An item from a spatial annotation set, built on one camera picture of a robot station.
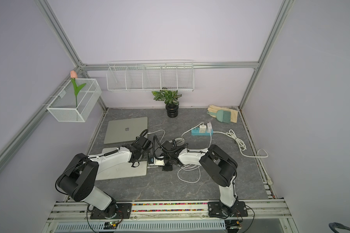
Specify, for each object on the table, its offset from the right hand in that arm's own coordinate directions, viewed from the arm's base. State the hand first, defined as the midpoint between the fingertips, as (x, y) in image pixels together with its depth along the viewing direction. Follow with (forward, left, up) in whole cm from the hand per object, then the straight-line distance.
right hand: (160, 162), depth 91 cm
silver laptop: (+26, +29, -1) cm, 39 cm away
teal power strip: (+21, -24, +2) cm, 32 cm away
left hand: (+3, +12, +2) cm, 12 cm away
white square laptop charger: (+20, -28, +8) cm, 35 cm away
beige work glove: (+46, -41, 0) cm, 62 cm away
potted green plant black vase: (+31, -7, +24) cm, 40 cm away
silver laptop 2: (-5, +21, +1) cm, 22 cm away
